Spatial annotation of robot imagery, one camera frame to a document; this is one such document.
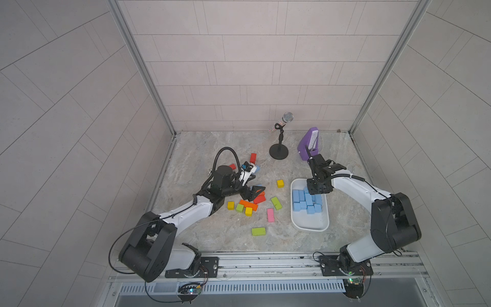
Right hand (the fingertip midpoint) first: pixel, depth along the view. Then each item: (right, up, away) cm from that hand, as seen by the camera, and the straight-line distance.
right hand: (313, 188), depth 90 cm
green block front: (-27, -16, -11) cm, 33 cm away
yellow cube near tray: (-15, +1, +3) cm, 15 cm away
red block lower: (-25, -5, 0) cm, 26 cm away
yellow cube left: (-39, -7, -5) cm, 40 cm away
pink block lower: (-21, -11, -5) cm, 24 cm away
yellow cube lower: (-30, -9, -7) cm, 32 cm away
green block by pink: (-18, -6, -3) cm, 19 cm away
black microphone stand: (-14, +17, +18) cm, 28 cm away
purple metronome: (0, +20, +9) cm, 22 cm away
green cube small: (-34, -8, -5) cm, 36 cm away
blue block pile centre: (-9, -7, -5) cm, 13 cm away
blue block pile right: (-6, -7, -5) cm, 10 cm away
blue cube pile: (0, -8, -6) cm, 10 cm away
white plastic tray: (-7, -13, -7) cm, 16 cm away
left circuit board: (-50, -30, -25) cm, 64 cm away
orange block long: (-31, -7, -4) cm, 32 cm away
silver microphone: (-13, +33, -5) cm, 36 cm away
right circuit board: (+8, -31, -22) cm, 39 cm away
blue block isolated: (+2, -4, -3) cm, 6 cm away
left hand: (-25, +4, -9) cm, 27 cm away
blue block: (-9, -4, -3) cm, 10 cm away
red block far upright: (-29, +13, +12) cm, 34 cm away
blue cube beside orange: (-3, -8, -6) cm, 11 cm away
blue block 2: (-6, -3, -2) cm, 7 cm away
